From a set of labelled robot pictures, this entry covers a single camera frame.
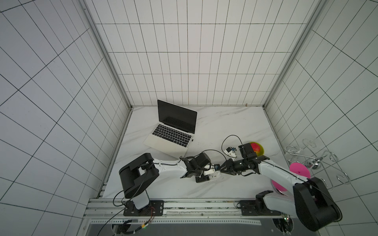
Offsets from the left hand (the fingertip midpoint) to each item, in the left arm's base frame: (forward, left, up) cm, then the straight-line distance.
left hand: (202, 174), depth 85 cm
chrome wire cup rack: (-4, -45, +30) cm, 54 cm away
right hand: (0, -8, +7) cm, 10 cm away
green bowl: (+13, -38, +5) cm, 40 cm away
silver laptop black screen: (+35, +17, +1) cm, 39 cm away
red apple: (+14, -35, +7) cm, 38 cm away
